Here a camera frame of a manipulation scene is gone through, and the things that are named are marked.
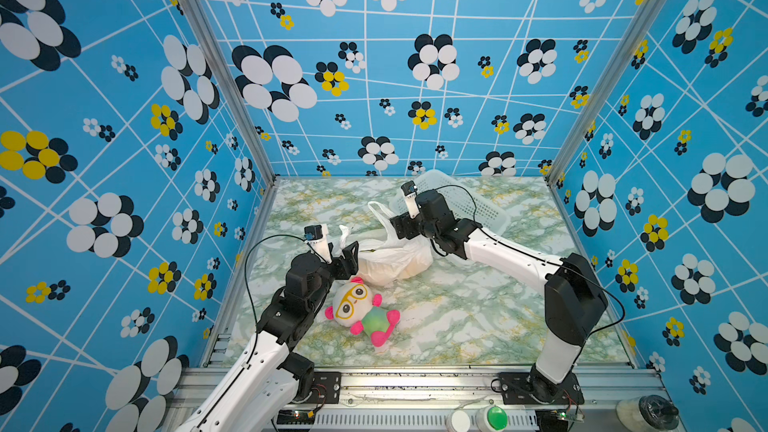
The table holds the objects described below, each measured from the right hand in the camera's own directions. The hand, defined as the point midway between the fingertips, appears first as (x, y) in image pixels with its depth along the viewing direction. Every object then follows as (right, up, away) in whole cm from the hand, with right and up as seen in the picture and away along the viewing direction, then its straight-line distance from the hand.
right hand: (404, 213), depth 87 cm
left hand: (-15, -7, -12) cm, 20 cm away
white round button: (+11, -44, -24) cm, 51 cm away
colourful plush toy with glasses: (-14, -25, -7) cm, 29 cm away
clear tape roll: (+50, -41, -25) cm, 70 cm away
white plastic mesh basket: (+22, +3, +18) cm, 29 cm away
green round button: (+18, -42, -26) cm, 52 cm away
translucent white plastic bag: (-6, -12, -7) cm, 15 cm away
